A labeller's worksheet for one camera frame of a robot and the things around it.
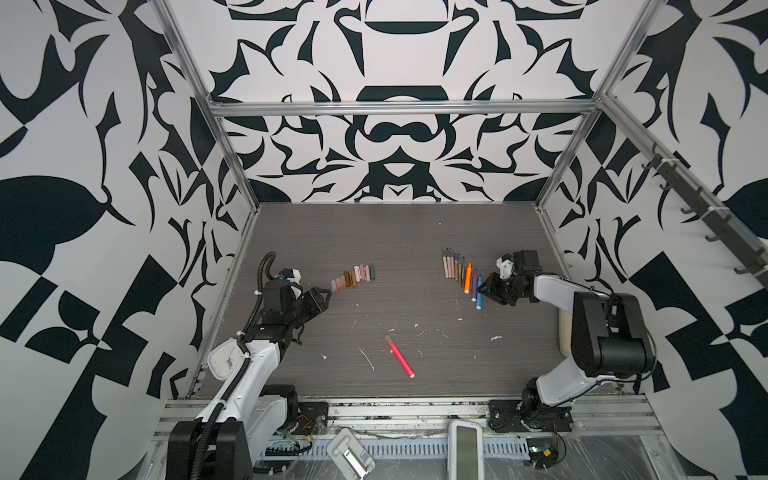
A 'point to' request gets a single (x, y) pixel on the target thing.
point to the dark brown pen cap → (347, 278)
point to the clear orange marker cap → (342, 282)
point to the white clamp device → (350, 455)
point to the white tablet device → (465, 450)
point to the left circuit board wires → (287, 451)
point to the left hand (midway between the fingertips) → (325, 290)
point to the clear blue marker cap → (333, 286)
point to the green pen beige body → (444, 256)
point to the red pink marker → (399, 356)
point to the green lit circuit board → (542, 457)
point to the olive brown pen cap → (353, 279)
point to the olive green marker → (459, 272)
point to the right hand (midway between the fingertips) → (485, 286)
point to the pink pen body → (449, 267)
